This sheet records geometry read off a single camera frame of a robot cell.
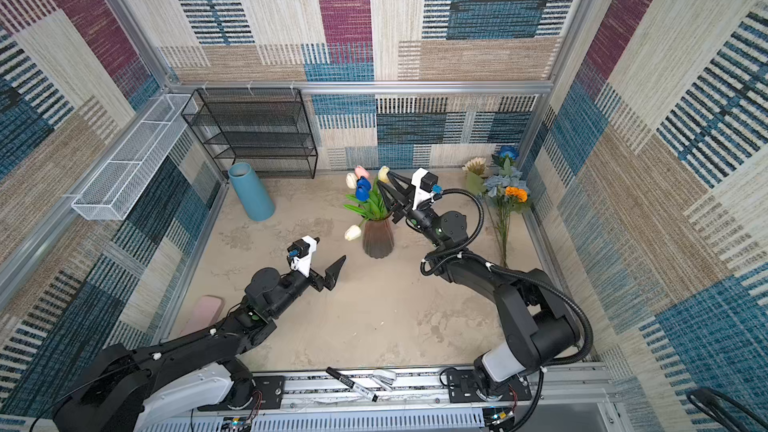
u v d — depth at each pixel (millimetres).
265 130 1085
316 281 696
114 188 714
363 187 743
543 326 449
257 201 987
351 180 776
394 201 664
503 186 1021
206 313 849
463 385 737
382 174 774
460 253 622
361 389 728
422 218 674
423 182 614
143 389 417
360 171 796
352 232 753
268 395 732
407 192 679
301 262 654
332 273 705
